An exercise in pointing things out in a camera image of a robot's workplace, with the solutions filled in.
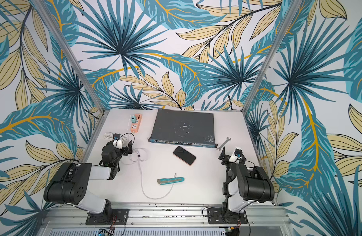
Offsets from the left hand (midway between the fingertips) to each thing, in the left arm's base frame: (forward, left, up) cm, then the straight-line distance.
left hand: (124, 140), depth 92 cm
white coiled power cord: (+8, +15, -7) cm, 18 cm away
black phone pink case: (-5, -38, -9) cm, 39 cm away
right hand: (-6, -62, +3) cm, 62 cm away
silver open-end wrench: (+8, -69, -8) cm, 69 cm away
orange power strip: (+16, -2, -5) cm, 17 cm away
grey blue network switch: (+15, -38, -4) cm, 41 cm away
